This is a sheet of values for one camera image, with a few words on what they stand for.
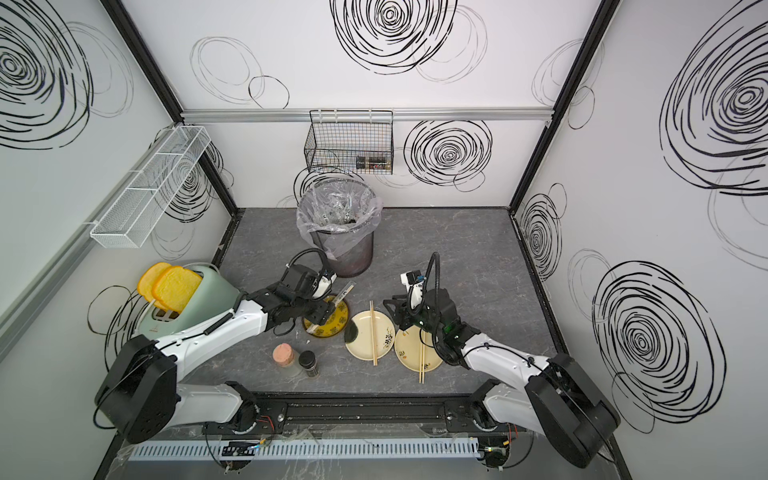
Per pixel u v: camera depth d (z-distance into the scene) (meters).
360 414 0.75
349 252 0.87
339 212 0.96
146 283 0.74
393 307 0.78
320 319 0.77
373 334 0.86
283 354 0.74
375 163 0.89
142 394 0.41
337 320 0.90
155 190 0.72
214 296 0.81
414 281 0.72
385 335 0.87
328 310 0.77
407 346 0.87
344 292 0.94
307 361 0.74
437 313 0.62
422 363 0.81
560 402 0.41
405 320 0.73
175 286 0.76
